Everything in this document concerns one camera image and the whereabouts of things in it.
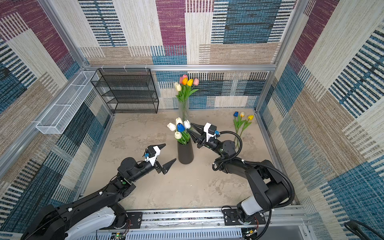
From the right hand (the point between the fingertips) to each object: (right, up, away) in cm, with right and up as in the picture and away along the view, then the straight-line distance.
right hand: (189, 127), depth 71 cm
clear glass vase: (-5, +11, +37) cm, 39 cm away
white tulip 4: (-7, +22, +18) cm, 30 cm away
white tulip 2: (-5, +3, +1) cm, 6 cm away
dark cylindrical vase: (-3, -16, +18) cm, 24 cm away
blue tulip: (-4, 0, -1) cm, 4 cm away
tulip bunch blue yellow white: (+36, +1, +39) cm, 54 cm away
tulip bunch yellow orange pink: (-2, +25, +20) cm, 32 cm away
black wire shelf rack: (-47, +26, +40) cm, 67 cm away
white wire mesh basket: (-62, +3, -1) cm, 62 cm away
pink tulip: (-4, +31, +23) cm, 39 cm away
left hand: (-9, -11, +1) cm, 14 cm away
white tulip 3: (-5, -4, -1) cm, 6 cm away
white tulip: (-8, 0, 0) cm, 8 cm away
